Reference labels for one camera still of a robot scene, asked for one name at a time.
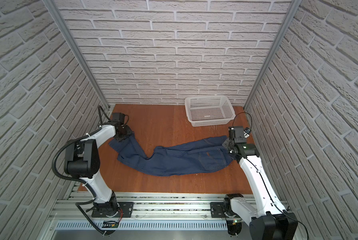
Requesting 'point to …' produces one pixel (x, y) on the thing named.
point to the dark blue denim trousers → (205, 154)
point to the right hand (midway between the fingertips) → (230, 142)
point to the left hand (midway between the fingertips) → (128, 132)
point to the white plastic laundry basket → (208, 110)
